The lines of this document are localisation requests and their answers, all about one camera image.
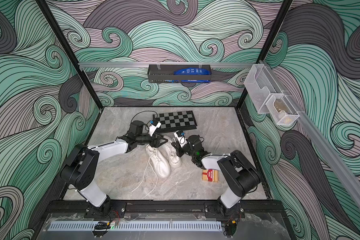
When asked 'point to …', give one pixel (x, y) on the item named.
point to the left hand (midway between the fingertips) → (165, 136)
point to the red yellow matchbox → (210, 175)
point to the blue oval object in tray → (192, 71)
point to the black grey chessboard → (176, 121)
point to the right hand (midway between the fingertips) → (174, 142)
